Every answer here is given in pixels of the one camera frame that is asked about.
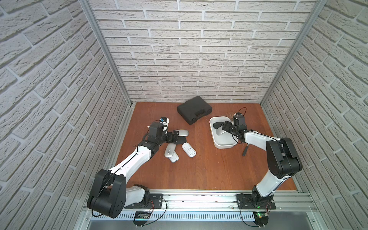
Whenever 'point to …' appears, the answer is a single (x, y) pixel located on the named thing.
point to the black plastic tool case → (194, 109)
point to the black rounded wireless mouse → (216, 125)
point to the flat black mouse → (181, 140)
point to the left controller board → (141, 218)
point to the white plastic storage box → (222, 139)
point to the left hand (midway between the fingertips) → (174, 129)
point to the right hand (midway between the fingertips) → (228, 125)
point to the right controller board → (261, 218)
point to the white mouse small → (175, 157)
